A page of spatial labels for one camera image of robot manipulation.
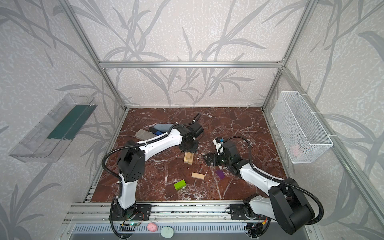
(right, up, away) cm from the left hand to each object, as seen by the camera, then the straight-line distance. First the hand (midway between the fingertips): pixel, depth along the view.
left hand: (195, 146), depth 89 cm
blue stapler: (-29, +8, +13) cm, 33 cm away
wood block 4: (+2, -16, -4) cm, 17 cm away
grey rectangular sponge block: (-36, +6, +11) cm, 38 cm away
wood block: (-2, -5, 0) cm, 6 cm away
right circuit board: (+31, -39, -16) cm, 52 cm away
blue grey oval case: (-23, +11, +16) cm, 30 cm away
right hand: (+9, -2, -2) cm, 9 cm away
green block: (-8, -20, -8) cm, 23 cm away
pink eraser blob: (-19, -34, -21) cm, 44 cm away
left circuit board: (-31, -37, -17) cm, 51 cm away
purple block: (+15, -15, -3) cm, 22 cm away
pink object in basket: (+52, 0, -14) cm, 53 cm away
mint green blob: (-12, -35, -22) cm, 43 cm away
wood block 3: (-5, -8, 0) cm, 10 cm away
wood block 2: (-3, -9, 0) cm, 10 cm away
